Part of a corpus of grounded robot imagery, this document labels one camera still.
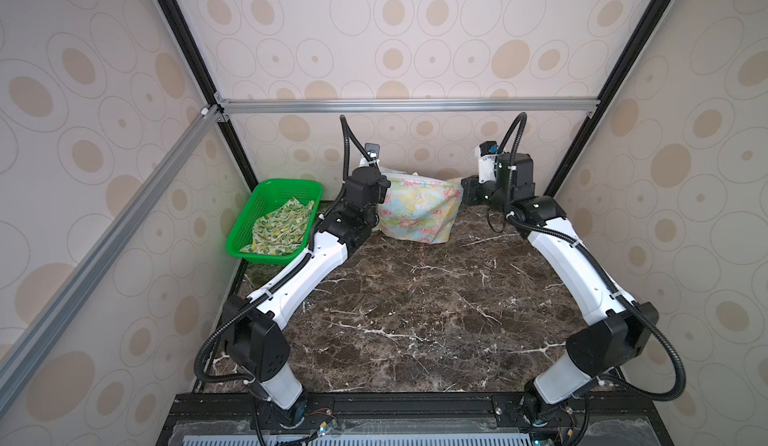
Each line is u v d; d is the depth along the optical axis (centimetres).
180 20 73
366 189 54
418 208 85
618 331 42
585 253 48
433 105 89
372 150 61
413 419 73
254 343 42
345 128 50
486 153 65
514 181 56
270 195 117
